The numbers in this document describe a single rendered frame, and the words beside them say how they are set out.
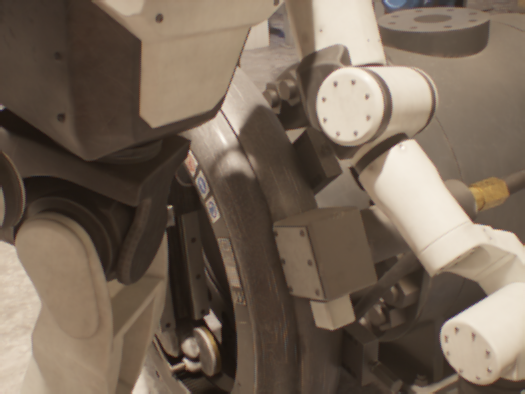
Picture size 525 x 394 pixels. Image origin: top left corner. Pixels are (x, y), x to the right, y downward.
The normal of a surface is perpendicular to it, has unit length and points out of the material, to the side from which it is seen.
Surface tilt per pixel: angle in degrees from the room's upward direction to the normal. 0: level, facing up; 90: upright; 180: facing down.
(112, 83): 106
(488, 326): 20
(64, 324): 90
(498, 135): 55
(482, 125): 50
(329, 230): 67
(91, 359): 90
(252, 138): 42
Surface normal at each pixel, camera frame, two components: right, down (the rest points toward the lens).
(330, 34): -0.28, 0.04
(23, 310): -0.07, -0.91
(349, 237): 0.45, -0.04
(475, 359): -0.77, 0.31
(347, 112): -0.62, 0.14
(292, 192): 0.37, -0.24
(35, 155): -0.30, 0.42
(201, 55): 0.77, 0.48
